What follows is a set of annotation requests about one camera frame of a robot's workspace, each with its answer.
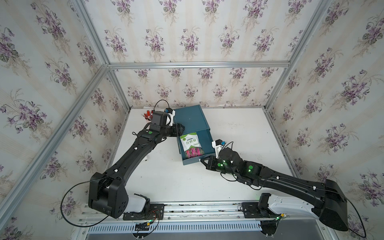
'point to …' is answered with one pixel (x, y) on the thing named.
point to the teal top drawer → (205, 139)
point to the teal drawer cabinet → (194, 120)
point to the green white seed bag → (191, 145)
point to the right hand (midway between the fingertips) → (201, 161)
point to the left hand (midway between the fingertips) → (181, 128)
